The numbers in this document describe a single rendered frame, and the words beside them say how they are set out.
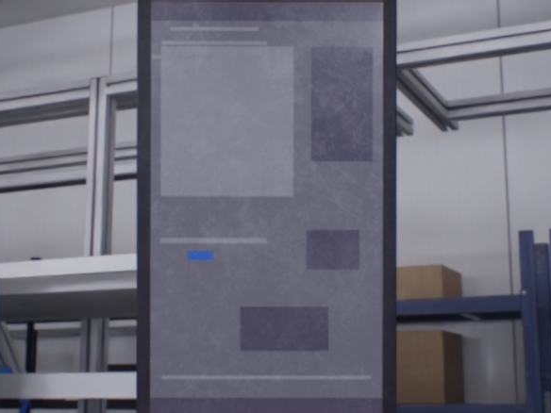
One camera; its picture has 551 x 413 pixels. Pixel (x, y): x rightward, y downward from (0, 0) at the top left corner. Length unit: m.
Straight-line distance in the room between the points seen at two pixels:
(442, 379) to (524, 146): 1.25
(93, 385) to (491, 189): 3.45
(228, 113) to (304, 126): 0.09
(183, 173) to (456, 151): 3.83
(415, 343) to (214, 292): 3.23
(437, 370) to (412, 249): 0.80
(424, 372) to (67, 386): 2.84
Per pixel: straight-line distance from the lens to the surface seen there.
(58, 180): 2.88
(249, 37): 1.11
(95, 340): 2.13
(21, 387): 1.65
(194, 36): 1.11
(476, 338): 4.71
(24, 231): 6.00
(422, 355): 4.28
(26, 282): 1.66
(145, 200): 1.10
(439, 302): 4.25
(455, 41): 2.00
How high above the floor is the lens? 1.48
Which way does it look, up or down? 11 degrees up
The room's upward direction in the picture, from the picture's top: straight up
